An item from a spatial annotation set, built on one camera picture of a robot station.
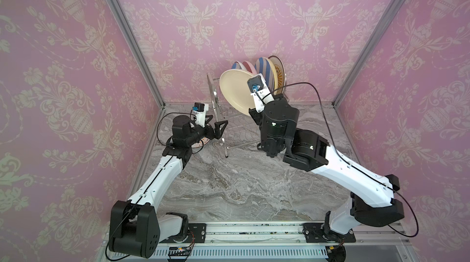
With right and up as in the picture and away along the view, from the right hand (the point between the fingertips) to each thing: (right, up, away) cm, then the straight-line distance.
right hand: (274, 92), depth 54 cm
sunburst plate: (-24, -16, +19) cm, 35 cm away
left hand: (-19, -8, +24) cm, 31 cm away
